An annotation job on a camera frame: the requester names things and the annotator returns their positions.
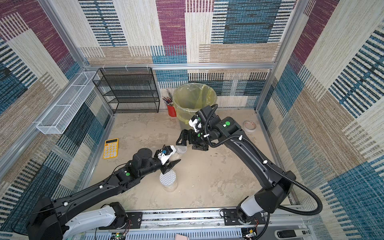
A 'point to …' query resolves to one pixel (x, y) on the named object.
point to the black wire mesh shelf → (129, 90)
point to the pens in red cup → (168, 100)
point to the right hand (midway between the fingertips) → (187, 147)
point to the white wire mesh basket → (58, 119)
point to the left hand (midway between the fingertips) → (177, 154)
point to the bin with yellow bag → (188, 98)
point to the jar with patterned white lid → (168, 180)
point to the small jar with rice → (181, 149)
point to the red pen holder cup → (172, 112)
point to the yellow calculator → (111, 148)
